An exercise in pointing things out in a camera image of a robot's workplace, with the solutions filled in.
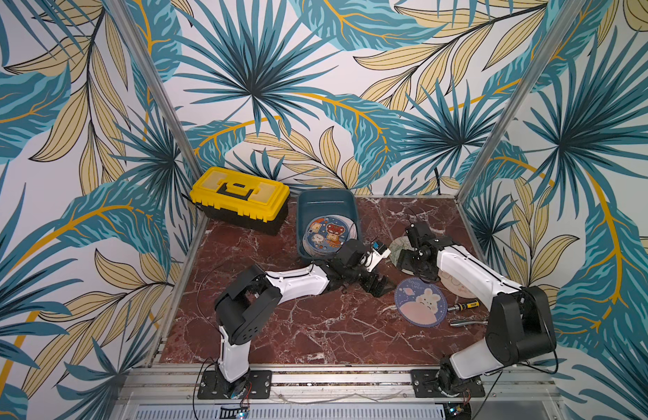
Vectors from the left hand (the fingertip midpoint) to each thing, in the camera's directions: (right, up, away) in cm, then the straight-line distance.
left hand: (386, 282), depth 82 cm
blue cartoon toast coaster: (-19, +14, +21) cm, 32 cm away
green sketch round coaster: (+9, +9, +21) cm, 24 cm away
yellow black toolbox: (-50, +27, +13) cm, 58 cm away
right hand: (+10, +3, +7) cm, 13 cm away
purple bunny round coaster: (+13, -9, +8) cm, 18 cm away
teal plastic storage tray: (-24, +27, +32) cm, 48 cm away
